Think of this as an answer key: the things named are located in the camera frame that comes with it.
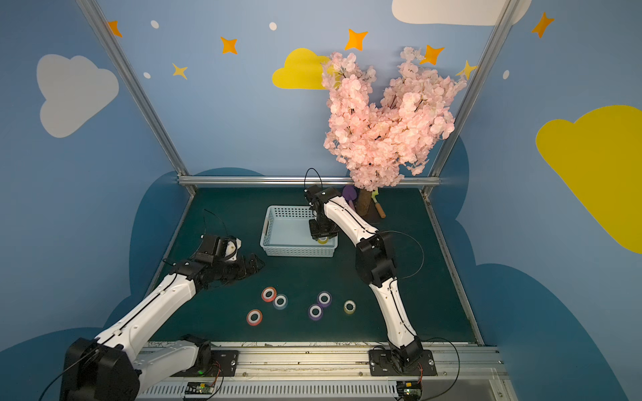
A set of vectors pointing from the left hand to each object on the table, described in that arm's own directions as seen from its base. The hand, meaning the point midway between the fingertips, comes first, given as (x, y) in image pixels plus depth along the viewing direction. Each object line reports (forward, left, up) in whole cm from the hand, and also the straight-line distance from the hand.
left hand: (256, 265), depth 83 cm
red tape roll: (-6, -3, -11) cm, 13 cm away
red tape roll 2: (-14, 0, -11) cm, 18 cm away
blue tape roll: (-8, -8, -11) cm, 16 cm away
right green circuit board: (-33, -49, -13) cm, 61 cm away
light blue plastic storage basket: (+23, -6, -12) cm, 26 cm away
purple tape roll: (-7, -24, -11) cm, 27 cm away
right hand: (+16, -23, -4) cm, 28 cm away
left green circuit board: (-34, +13, -12) cm, 38 cm away
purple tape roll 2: (-12, -21, -11) cm, 26 cm away
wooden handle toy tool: (+33, -49, -10) cm, 60 cm away
